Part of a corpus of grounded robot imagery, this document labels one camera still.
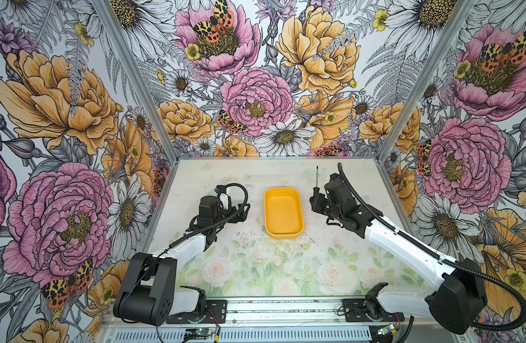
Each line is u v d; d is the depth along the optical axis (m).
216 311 0.75
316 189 0.83
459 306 0.40
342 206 0.60
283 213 1.00
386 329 0.72
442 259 0.43
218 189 0.78
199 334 0.70
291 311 0.76
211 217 0.69
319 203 0.73
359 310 0.73
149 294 0.42
